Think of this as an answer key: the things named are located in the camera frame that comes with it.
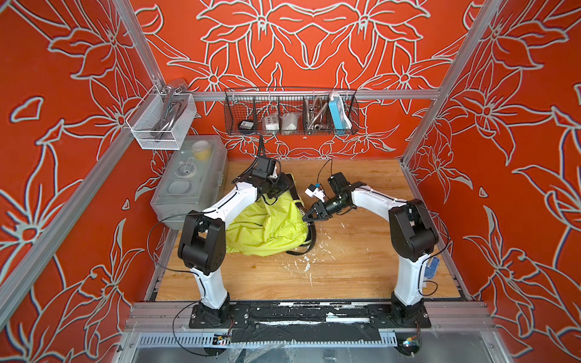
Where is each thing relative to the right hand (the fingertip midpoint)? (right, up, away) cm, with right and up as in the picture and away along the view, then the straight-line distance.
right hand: (303, 219), depth 84 cm
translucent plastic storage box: (-47, +17, +10) cm, 51 cm away
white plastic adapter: (-5, +39, +8) cm, 40 cm away
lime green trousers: (-13, -2, -5) cm, 13 cm away
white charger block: (-13, +39, +8) cm, 42 cm away
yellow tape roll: (-45, +29, +16) cm, 56 cm away
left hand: (-4, +14, +6) cm, 15 cm away
